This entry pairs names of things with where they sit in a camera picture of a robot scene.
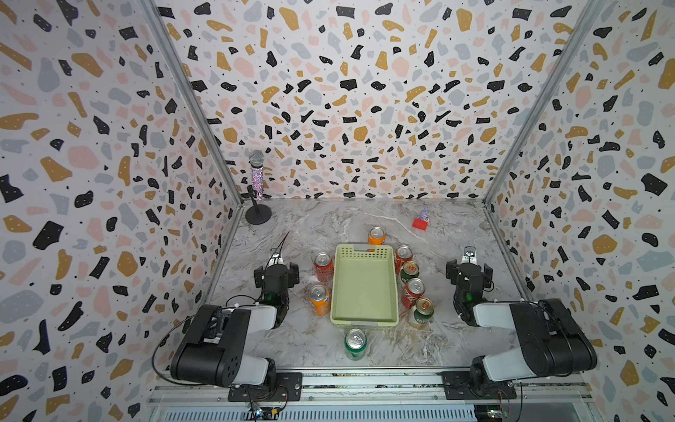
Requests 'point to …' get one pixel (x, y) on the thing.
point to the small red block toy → (420, 223)
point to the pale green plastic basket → (364, 292)
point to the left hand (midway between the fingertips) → (278, 264)
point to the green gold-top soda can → (424, 309)
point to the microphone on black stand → (257, 214)
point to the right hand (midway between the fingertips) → (473, 262)
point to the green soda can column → (410, 270)
